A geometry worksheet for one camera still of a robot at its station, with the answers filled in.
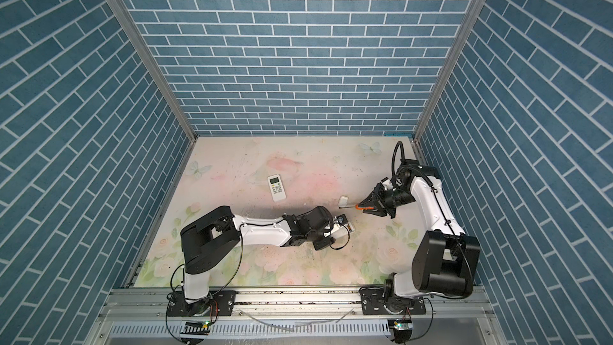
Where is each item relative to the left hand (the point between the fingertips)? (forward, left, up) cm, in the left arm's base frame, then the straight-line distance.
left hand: (330, 237), depth 89 cm
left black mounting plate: (-21, +36, +2) cm, 42 cm away
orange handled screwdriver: (+3, -8, +17) cm, 19 cm away
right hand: (+4, -9, +19) cm, 21 cm away
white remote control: (+21, +22, +3) cm, 30 cm away
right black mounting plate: (-22, -12, +3) cm, 25 cm away
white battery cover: (+15, -6, +1) cm, 16 cm away
